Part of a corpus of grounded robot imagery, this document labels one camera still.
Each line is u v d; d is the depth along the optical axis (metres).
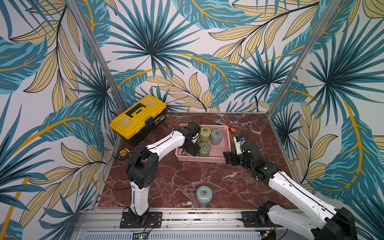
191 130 0.73
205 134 0.98
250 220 0.72
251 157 0.58
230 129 1.09
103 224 0.74
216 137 0.96
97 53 0.84
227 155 0.72
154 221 0.74
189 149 0.80
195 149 0.82
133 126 0.89
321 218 0.41
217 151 0.95
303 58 0.86
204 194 0.73
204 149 0.89
